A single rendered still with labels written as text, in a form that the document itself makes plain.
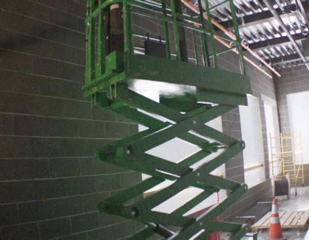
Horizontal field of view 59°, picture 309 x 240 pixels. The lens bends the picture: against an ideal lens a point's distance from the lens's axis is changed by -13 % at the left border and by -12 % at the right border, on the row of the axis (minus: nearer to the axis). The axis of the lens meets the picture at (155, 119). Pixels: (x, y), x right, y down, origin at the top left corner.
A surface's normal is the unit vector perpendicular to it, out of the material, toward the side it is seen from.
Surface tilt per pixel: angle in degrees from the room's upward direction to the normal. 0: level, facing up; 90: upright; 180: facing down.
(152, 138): 90
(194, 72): 90
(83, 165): 90
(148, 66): 90
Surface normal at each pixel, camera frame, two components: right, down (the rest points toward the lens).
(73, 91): 0.80, -0.13
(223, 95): 0.61, -0.14
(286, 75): -0.59, -0.06
